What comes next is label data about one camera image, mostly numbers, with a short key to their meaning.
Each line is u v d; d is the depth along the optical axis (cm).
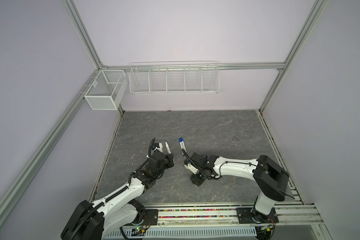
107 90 102
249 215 74
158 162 63
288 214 76
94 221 40
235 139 105
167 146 84
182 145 100
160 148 76
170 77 102
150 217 74
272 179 46
